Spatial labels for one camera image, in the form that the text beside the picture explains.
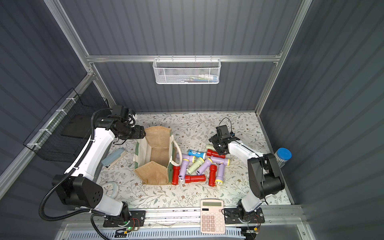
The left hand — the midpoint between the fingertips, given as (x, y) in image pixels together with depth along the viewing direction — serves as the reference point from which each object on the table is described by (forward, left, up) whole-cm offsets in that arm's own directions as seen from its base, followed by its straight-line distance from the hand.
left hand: (140, 134), depth 80 cm
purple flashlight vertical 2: (-14, -44, -20) cm, 51 cm away
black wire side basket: (-5, +33, +6) cm, 34 cm away
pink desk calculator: (-36, -38, -20) cm, 56 cm away
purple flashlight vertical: (-6, -24, -18) cm, 31 cm away
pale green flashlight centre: (-9, -30, -19) cm, 37 cm away
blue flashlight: (-1, -30, -19) cm, 36 cm away
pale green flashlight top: (+5, -40, -21) cm, 45 cm away
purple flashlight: (-5, -27, -19) cm, 34 cm away
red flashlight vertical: (-13, -18, -20) cm, 30 cm away
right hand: (+4, -42, -14) cm, 44 cm away
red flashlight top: (-1, -39, -19) cm, 43 cm away
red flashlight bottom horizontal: (-17, -30, -20) cm, 39 cm away
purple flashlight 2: (-5, -44, -20) cm, 49 cm away
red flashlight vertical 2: (-14, -40, -20) cm, 47 cm away
